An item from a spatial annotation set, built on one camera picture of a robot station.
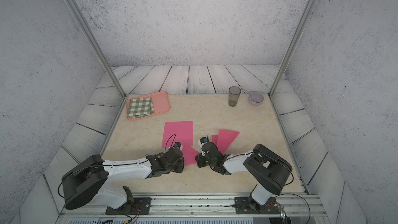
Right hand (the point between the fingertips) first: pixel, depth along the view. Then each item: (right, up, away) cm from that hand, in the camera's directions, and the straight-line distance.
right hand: (197, 159), depth 88 cm
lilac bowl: (+42, +35, +27) cm, 61 cm away
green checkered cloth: (-42, +29, +25) cm, 57 cm away
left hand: (-6, -3, -3) cm, 7 cm away
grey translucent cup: (+24, +38, +17) cm, 49 cm away
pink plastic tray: (-29, +33, +30) cm, 53 cm away
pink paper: (-13, +13, +13) cm, 23 cm away
